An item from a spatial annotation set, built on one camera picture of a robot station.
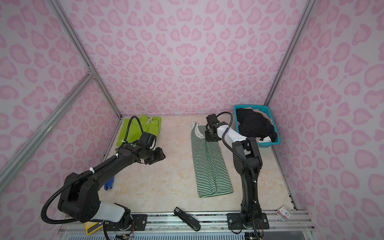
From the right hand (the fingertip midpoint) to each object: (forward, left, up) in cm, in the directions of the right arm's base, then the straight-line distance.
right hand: (208, 136), depth 100 cm
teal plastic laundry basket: (+25, -43, +2) cm, 50 cm away
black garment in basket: (+8, -30, +4) cm, 31 cm away
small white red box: (-44, -36, -4) cm, 57 cm away
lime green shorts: (+12, +42, -2) cm, 43 cm away
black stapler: (-48, +10, -1) cm, 49 cm away
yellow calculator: (-52, +56, -3) cm, 76 cm away
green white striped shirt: (-25, -2, -5) cm, 26 cm away
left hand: (-18, +24, +5) cm, 31 cm away
